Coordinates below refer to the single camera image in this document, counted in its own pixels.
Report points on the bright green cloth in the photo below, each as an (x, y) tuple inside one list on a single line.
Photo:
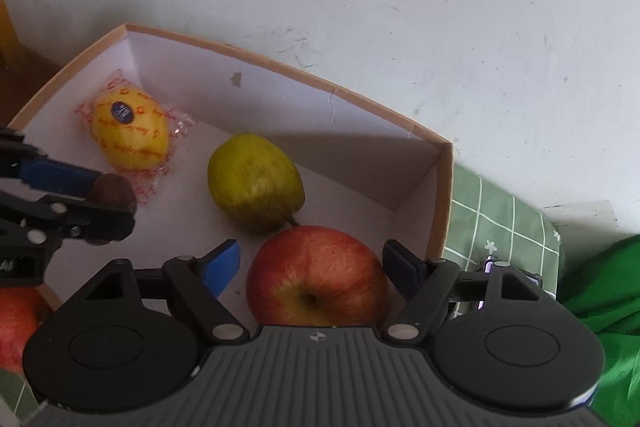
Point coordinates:
[(615, 302)]

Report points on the deep red apple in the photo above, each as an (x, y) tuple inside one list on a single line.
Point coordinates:
[(17, 332)]

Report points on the smartphone with lit screen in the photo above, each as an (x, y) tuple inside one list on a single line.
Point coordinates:
[(531, 279)]

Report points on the green checked tablecloth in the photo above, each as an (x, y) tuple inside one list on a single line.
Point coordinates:
[(500, 217)]

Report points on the brown cardboard box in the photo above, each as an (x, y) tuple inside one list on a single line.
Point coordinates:
[(350, 147)]

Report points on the plastic-wrapped yellow lemon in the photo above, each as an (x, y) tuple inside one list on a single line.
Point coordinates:
[(131, 138)]

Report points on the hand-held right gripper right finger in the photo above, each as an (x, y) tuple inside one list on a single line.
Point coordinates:
[(400, 269)]

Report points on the green pear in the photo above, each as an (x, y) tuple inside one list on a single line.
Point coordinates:
[(255, 182)]

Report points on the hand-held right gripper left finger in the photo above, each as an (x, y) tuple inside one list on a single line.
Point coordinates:
[(222, 264)]

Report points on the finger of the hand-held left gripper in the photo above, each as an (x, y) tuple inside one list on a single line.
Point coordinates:
[(55, 176), (95, 222)]

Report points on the dark brown chestnut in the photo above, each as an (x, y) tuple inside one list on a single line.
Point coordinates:
[(112, 189)]

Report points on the large orange-red apple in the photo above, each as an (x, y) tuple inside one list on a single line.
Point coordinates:
[(315, 272)]

